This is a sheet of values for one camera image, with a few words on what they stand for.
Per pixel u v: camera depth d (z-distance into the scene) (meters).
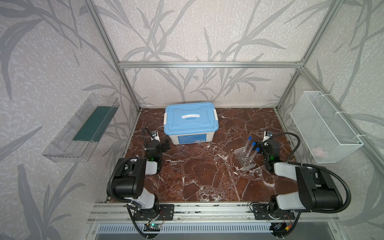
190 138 0.93
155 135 0.81
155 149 0.70
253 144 0.83
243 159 0.92
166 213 0.74
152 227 0.72
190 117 0.91
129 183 0.46
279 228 0.74
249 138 1.03
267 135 0.81
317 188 0.44
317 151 0.73
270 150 0.70
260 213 0.73
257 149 0.80
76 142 0.63
